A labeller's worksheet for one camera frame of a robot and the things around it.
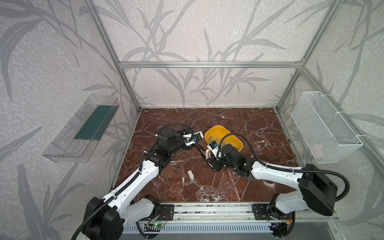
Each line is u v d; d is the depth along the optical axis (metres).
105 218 0.38
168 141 0.56
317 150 0.73
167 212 0.73
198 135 0.62
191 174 0.83
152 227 0.72
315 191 0.42
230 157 0.63
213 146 0.72
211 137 1.02
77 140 0.64
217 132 1.04
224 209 0.75
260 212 0.74
